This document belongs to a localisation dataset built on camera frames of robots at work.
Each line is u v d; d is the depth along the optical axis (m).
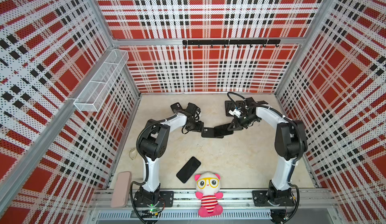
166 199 0.74
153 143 0.54
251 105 0.73
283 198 0.68
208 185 0.72
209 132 0.98
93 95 0.93
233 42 0.89
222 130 0.90
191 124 0.86
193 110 0.82
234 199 0.75
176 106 1.14
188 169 0.84
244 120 0.80
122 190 0.75
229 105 1.12
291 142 0.52
